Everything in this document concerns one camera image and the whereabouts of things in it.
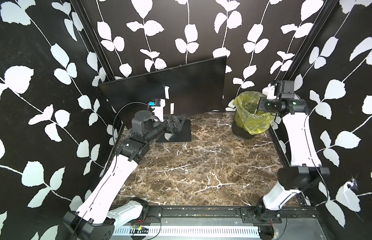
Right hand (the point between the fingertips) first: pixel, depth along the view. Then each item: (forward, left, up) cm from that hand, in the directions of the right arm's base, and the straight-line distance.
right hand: (261, 103), depth 77 cm
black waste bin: (+4, +2, -31) cm, 31 cm away
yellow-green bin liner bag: (0, +4, -11) cm, 12 cm away
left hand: (-14, +43, +6) cm, 45 cm away
